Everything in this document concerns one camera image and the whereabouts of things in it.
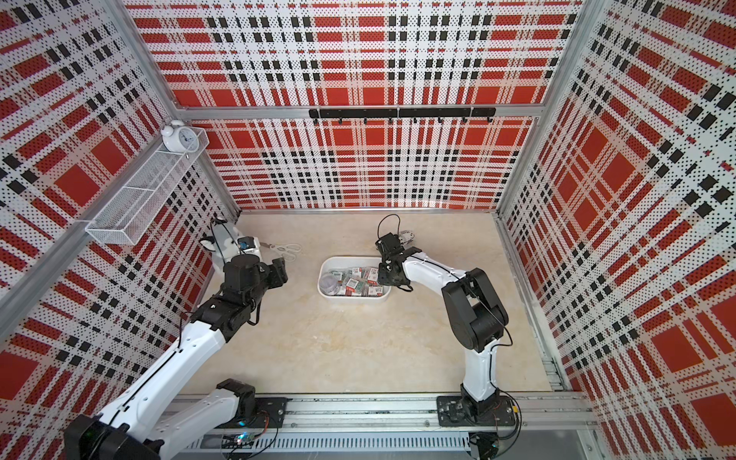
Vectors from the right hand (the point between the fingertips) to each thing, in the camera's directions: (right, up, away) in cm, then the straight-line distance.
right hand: (391, 277), depth 95 cm
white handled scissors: (-39, +8, +13) cm, 42 cm away
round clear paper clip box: (-21, -2, -2) cm, 21 cm away
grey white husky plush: (-53, +12, -9) cm, 55 cm away
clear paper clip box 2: (-14, -3, -2) cm, 14 cm away
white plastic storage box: (-14, 0, +1) cm, 14 cm away
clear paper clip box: (-6, 0, +1) cm, 6 cm away
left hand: (-33, +6, -15) cm, 36 cm away
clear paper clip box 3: (-5, -5, -2) cm, 7 cm away
